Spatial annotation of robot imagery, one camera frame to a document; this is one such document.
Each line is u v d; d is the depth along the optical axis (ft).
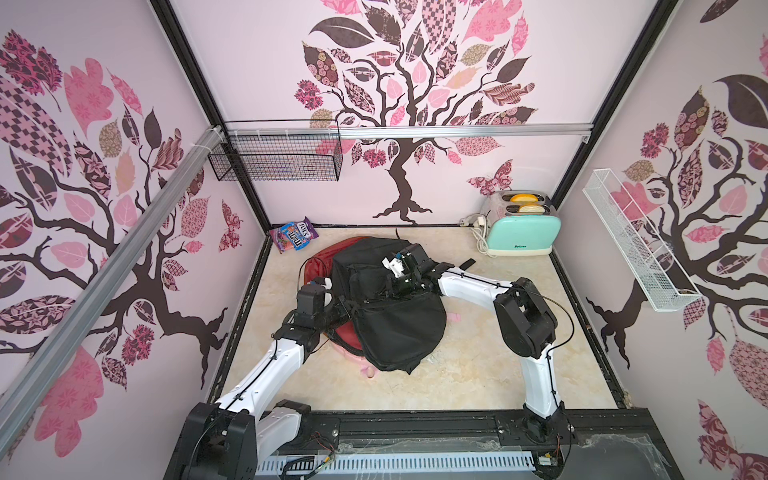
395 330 2.68
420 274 2.48
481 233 3.50
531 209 3.29
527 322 1.73
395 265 2.87
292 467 2.36
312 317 2.11
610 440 2.38
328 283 2.61
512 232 3.40
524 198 3.39
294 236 3.73
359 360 2.66
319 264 3.18
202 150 2.62
